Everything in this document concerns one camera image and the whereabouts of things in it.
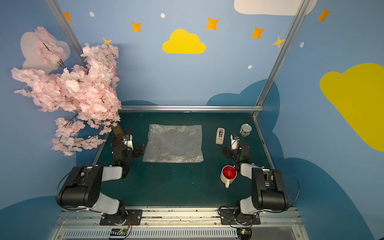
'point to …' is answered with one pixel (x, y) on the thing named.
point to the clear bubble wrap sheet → (166, 143)
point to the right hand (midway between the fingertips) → (232, 143)
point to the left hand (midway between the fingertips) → (135, 142)
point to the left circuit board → (118, 233)
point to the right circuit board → (244, 233)
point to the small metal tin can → (245, 129)
